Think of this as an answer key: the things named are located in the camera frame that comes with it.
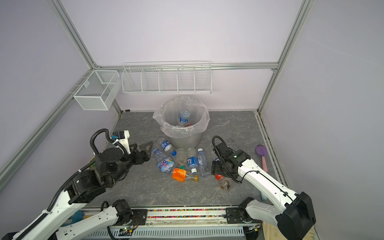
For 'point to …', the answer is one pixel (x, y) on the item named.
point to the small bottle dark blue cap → (167, 147)
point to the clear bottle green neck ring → (181, 155)
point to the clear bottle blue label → (192, 160)
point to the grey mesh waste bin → (185, 143)
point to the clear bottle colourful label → (166, 165)
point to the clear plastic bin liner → (168, 117)
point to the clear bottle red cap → (188, 125)
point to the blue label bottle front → (184, 117)
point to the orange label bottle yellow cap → (180, 175)
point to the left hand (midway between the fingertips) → (145, 147)
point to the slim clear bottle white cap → (202, 162)
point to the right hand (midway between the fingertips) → (220, 172)
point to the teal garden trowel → (263, 197)
